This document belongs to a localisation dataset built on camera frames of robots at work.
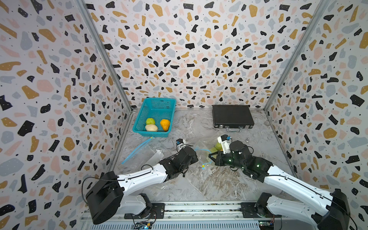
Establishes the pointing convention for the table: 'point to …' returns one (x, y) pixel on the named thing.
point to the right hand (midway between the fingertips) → (208, 156)
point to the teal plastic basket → (158, 109)
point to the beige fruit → (151, 128)
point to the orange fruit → (165, 123)
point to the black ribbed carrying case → (234, 118)
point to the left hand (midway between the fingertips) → (199, 152)
